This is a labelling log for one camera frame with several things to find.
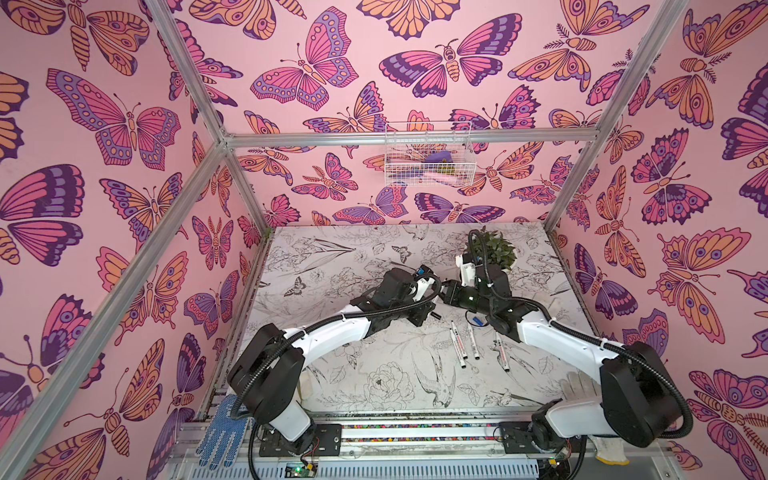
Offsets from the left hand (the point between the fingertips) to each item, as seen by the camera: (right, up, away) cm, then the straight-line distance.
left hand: (436, 302), depth 82 cm
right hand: (-1, +5, +1) cm, 5 cm away
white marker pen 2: (+12, -13, +8) cm, 20 cm away
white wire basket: (0, +45, +14) cm, 47 cm away
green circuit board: (-35, -39, -9) cm, 53 cm away
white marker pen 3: (+20, -16, +6) cm, 26 cm away
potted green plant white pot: (+18, +15, +8) cm, 25 cm away
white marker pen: (+8, -18, +4) cm, 20 cm away
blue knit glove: (-54, -33, -7) cm, 63 cm away
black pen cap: (+1, -6, +14) cm, 15 cm away
